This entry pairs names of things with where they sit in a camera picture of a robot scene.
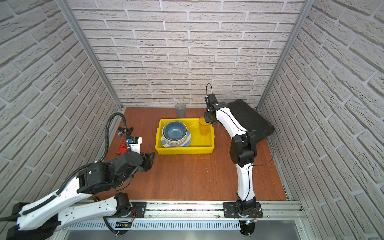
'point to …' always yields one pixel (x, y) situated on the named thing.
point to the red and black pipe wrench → (123, 148)
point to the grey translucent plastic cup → (180, 108)
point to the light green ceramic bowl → (174, 142)
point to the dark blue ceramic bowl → (175, 130)
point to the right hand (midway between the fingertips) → (211, 116)
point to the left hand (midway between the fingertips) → (152, 153)
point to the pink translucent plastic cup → (204, 126)
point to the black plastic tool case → (250, 120)
